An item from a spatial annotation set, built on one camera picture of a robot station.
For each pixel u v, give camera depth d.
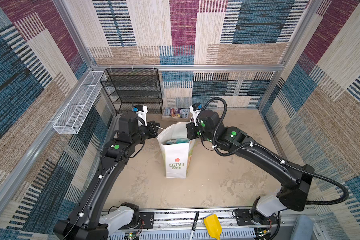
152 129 0.60
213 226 0.72
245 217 0.73
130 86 1.08
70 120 0.70
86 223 0.37
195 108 0.60
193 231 0.70
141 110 0.61
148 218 0.74
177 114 1.15
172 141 0.81
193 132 0.62
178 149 0.69
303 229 0.69
